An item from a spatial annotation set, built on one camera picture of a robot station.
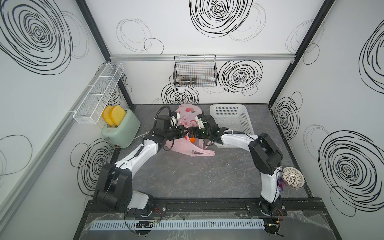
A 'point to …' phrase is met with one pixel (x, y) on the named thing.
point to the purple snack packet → (281, 184)
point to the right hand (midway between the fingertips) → (191, 131)
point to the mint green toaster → (123, 135)
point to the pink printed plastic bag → (188, 113)
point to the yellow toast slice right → (118, 114)
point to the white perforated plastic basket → (234, 117)
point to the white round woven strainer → (293, 177)
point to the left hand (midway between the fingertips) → (189, 130)
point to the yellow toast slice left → (106, 114)
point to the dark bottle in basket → (189, 81)
